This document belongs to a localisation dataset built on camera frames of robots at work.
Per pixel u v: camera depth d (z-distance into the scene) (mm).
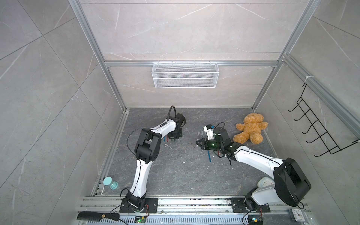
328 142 602
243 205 728
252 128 968
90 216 711
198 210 730
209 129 774
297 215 689
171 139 1000
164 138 1009
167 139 1007
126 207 723
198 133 1035
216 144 711
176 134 887
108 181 731
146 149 588
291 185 423
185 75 1007
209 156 924
